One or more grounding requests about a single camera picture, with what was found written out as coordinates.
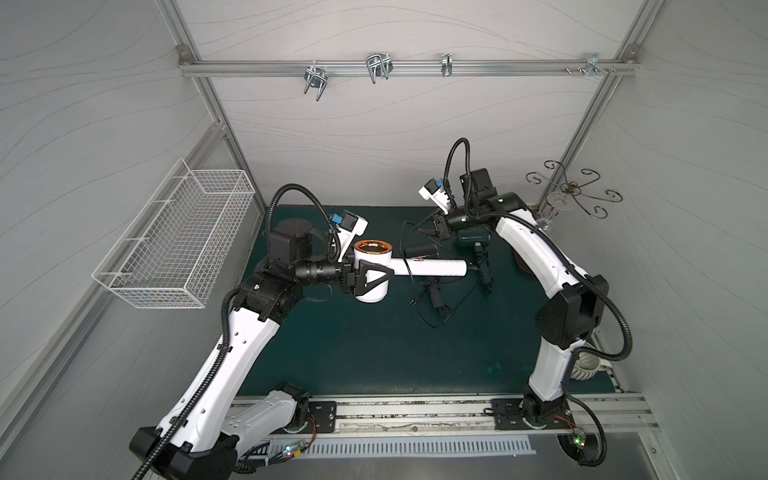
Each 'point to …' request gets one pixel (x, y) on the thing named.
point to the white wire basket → (173, 251)
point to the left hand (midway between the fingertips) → (385, 269)
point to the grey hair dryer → (431, 282)
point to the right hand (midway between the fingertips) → (415, 229)
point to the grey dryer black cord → (414, 300)
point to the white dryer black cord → (415, 293)
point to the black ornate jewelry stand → (570, 194)
